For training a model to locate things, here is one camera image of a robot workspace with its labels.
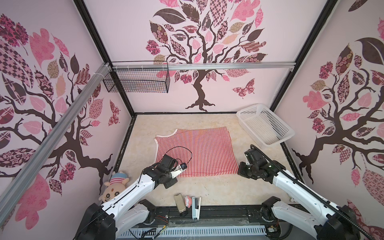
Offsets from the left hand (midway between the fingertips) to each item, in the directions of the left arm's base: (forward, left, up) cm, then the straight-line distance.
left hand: (170, 177), depth 83 cm
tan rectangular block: (-13, -7, 0) cm, 15 cm away
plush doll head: (-5, +28, +1) cm, 29 cm away
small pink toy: (-13, -11, +1) cm, 17 cm away
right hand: (+3, -38, +5) cm, 38 cm away
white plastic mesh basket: (+40, -67, -2) cm, 78 cm away
